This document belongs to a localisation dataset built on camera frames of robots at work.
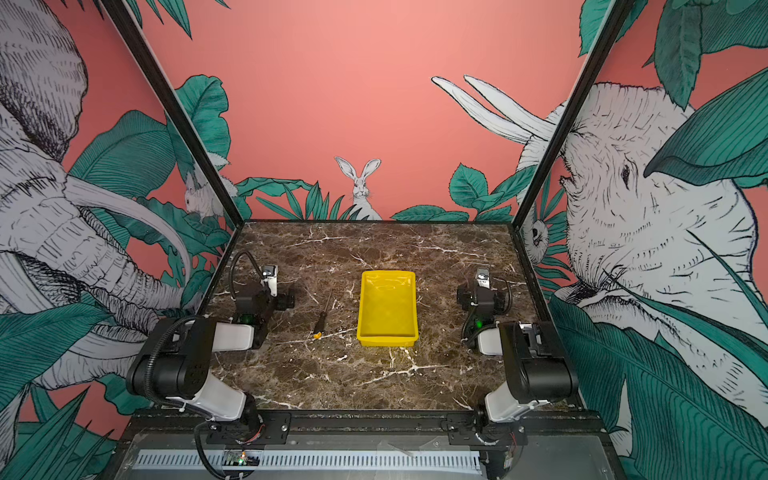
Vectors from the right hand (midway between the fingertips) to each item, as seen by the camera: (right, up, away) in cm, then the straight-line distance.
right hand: (479, 279), depth 93 cm
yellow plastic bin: (-29, -11, +2) cm, 31 cm away
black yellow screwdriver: (-50, -15, -3) cm, 53 cm away
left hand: (-65, +1, +1) cm, 65 cm away
